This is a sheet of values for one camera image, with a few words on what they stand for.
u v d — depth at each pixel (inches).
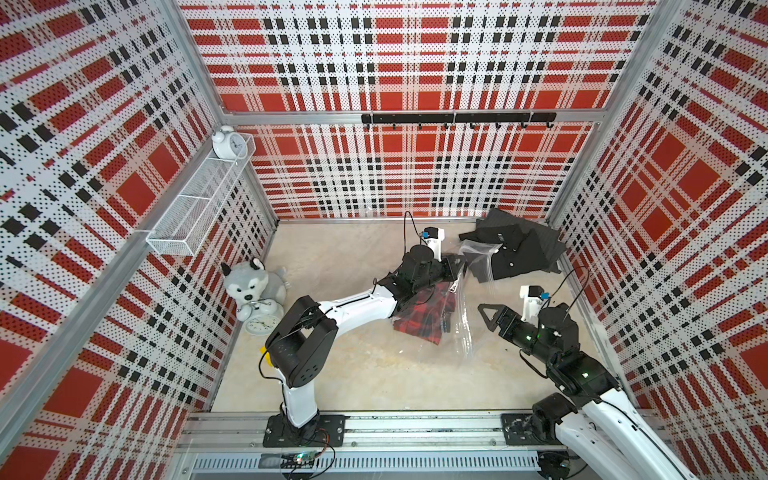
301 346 18.5
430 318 33.7
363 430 29.5
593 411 19.7
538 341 23.5
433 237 29.5
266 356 19.7
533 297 26.6
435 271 28.2
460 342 29.4
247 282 32.0
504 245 42.8
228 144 31.5
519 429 28.8
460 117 35.0
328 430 28.9
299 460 27.3
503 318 25.6
